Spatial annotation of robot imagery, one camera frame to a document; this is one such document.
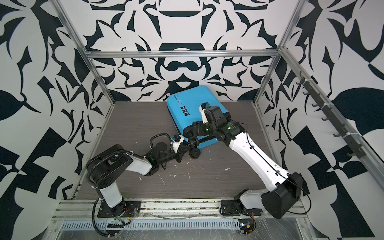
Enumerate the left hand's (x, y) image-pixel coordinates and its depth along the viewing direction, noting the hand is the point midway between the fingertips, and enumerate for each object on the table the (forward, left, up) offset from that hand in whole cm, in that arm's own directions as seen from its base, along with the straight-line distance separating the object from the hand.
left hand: (191, 144), depth 85 cm
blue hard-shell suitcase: (+20, +3, +10) cm, 22 cm away
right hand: (+3, -4, +15) cm, 16 cm away
